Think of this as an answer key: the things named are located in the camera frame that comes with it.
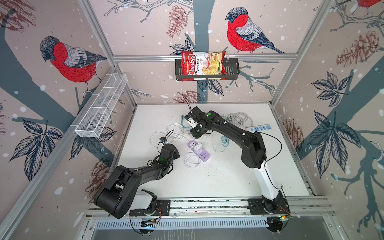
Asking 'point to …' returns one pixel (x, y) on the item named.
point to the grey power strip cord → (241, 119)
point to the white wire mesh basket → (100, 105)
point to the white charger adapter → (198, 148)
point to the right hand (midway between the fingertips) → (192, 136)
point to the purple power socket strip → (202, 154)
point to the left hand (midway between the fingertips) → (175, 148)
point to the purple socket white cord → (174, 131)
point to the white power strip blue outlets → (261, 129)
